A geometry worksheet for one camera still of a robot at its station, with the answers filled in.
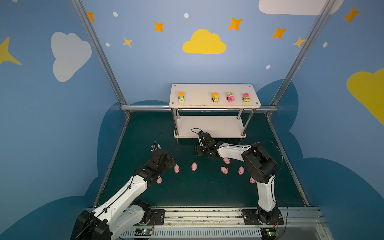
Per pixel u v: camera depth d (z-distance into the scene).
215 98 0.78
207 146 0.78
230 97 0.79
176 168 0.90
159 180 0.84
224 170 0.90
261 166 0.53
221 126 1.07
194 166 0.91
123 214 0.56
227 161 0.93
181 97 0.78
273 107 1.16
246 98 0.78
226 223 0.74
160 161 0.64
